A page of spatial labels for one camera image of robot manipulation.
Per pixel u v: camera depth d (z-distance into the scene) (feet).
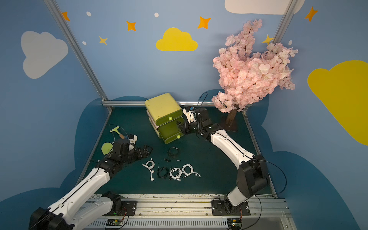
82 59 2.91
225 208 2.41
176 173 2.83
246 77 2.06
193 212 2.44
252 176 1.43
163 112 3.01
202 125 2.11
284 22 2.45
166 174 2.83
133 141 2.45
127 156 2.21
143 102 3.05
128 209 2.41
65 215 1.32
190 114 2.36
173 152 3.19
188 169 2.90
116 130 3.42
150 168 2.90
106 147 3.21
